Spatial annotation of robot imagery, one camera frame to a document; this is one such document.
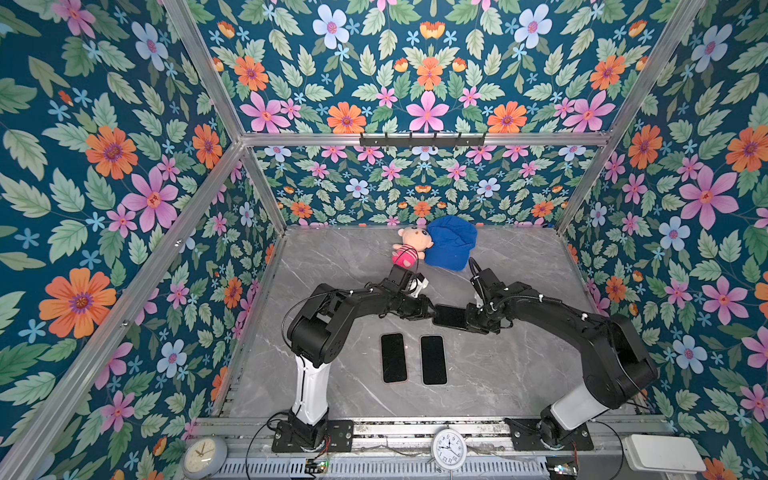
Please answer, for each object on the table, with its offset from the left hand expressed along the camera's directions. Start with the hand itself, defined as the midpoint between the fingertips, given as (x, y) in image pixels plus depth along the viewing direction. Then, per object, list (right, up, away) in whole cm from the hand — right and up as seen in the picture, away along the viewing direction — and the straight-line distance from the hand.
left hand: (440, 308), depth 90 cm
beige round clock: (-57, -30, -23) cm, 68 cm away
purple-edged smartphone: (-14, -14, -4) cm, 20 cm away
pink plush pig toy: (-7, +21, +17) cm, 28 cm away
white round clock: (0, -29, -21) cm, 36 cm away
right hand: (+7, -5, -1) cm, 9 cm away
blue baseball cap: (+7, +22, +20) cm, 30 cm away
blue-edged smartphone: (-2, -14, -4) cm, 15 cm away
